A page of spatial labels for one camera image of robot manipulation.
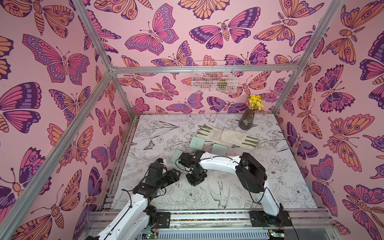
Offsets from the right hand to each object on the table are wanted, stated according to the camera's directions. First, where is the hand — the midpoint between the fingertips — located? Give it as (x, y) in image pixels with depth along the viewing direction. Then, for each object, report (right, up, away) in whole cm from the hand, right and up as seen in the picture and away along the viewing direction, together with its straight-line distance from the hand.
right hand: (193, 183), depth 86 cm
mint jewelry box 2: (+17, +17, +13) cm, 28 cm away
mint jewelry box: (+2, +21, +14) cm, 26 cm away
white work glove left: (+11, +28, +23) cm, 38 cm away
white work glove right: (+32, +24, +18) cm, 44 cm away
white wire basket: (+13, +64, +9) cm, 66 cm away
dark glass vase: (+37, +37, +20) cm, 56 cm away
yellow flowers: (+38, +48, +7) cm, 61 cm away
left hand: (-9, +7, -2) cm, 11 cm away
